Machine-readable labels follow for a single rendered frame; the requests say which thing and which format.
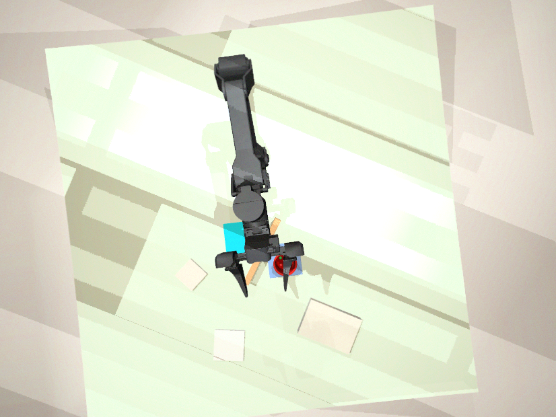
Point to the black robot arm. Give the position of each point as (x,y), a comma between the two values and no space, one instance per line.
(235,78)

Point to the red cup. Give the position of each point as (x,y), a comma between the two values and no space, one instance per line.
(279,269)

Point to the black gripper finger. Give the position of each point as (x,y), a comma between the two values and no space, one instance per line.
(238,273)
(286,268)

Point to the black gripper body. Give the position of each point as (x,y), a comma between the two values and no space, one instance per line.
(231,259)

